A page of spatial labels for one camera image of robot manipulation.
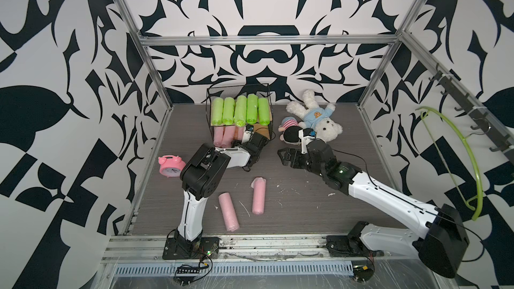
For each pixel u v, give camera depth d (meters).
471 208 0.60
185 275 0.70
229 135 0.99
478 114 0.59
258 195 0.84
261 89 1.18
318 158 0.59
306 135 0.70
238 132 1.01
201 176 0.53
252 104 0.92
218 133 0.99
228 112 0.89
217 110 0.91
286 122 1.04
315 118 1.04
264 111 0.91
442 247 0.39
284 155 0.71
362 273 0.70
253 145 0.81
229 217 0.79
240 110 0.91
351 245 0.67
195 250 0.66
